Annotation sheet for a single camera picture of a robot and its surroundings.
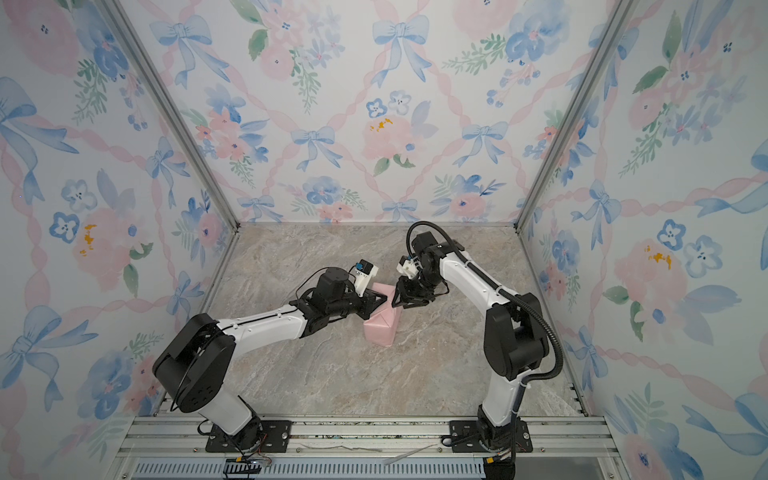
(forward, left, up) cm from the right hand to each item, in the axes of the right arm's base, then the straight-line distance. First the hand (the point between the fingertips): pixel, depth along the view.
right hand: (399, 302), depth 85 cm
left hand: (0, +3, +3) cm, 4 cm away
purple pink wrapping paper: (-8, +5, 0) cm, 9 cm away
